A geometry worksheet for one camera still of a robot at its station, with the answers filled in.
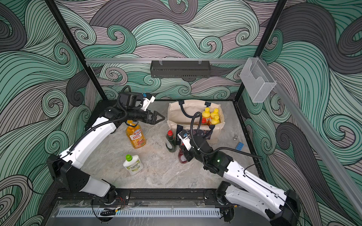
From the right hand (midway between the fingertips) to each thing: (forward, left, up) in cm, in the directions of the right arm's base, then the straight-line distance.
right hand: (181, 144), depth 73 cm
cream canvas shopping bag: (+25, -3, -7) cm, 26 cm away
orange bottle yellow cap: (+15, -20, +2) cm, 25 cm away
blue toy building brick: (+8, -39, -19) cm, 44 cm away
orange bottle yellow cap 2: (+20, -21, +2) cm, 29 cm away
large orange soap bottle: (+8, +27, -2) cm, 28 cm away
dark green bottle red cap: (+6, +6, -5) cm, 10 cm away
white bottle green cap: (-8, +26, -5) cm, 27 cm away
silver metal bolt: (+13, -38, -18) cm, 44 cm away
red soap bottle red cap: (-4, 0, -7) cm, 8 cm away
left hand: (+12, +12, +11) cm, 20 cm away
